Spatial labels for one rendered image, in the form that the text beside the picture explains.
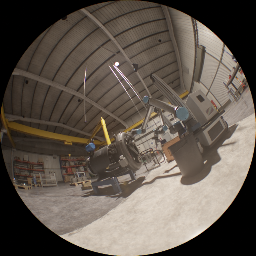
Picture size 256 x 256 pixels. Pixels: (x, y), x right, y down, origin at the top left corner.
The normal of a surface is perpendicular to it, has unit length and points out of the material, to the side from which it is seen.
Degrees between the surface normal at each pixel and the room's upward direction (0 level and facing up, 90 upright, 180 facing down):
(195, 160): 93
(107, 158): 91
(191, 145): 93
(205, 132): 90
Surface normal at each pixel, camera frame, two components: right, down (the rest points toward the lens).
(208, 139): -0.35, -0.28
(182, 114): -0.72, 0.07
